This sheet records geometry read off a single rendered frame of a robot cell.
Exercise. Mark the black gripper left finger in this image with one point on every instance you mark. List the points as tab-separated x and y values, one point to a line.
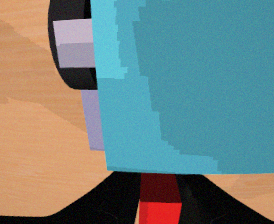
113	201

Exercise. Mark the teal wheeled trolley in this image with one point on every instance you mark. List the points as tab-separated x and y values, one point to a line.
184	86

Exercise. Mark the grey-blue ramp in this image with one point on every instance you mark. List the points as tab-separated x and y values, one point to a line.
92	119

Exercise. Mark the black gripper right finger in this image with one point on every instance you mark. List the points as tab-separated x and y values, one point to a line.
204	203

